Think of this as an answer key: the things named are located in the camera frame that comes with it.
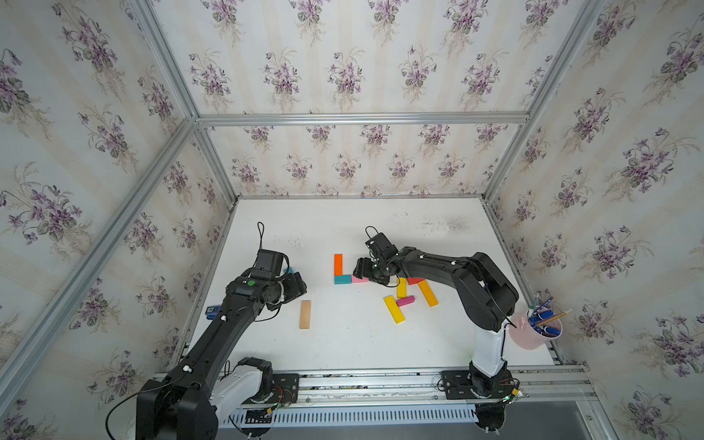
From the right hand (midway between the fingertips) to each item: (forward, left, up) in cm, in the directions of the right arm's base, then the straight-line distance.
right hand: (364, 275), depth 94 cm
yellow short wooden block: (-4, -13, -2) cm, 14 cm away
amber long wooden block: (-6, -22, -1) cm, 23 cm away
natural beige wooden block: (-14, +19, -1) cm, 23 cm away
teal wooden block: (-1, +8, -2) cm, 8 cm away
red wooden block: (-1, -17, -1) cm, 18 cm away
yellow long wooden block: (-11, -10, -2) cm, 15 cm away
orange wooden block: (+5, +9, -1) cm, 11 cm away
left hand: (-10, +19, +8) cm, 24 cm away
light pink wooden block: (-5, +2, +6) cm, 8 cm away
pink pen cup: (-20, -46, +9) cm, 51 cm away
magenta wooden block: (-9, -14, -1) cm, 16 cm away
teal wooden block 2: (+3, +27, -2) cm, 27 cm away
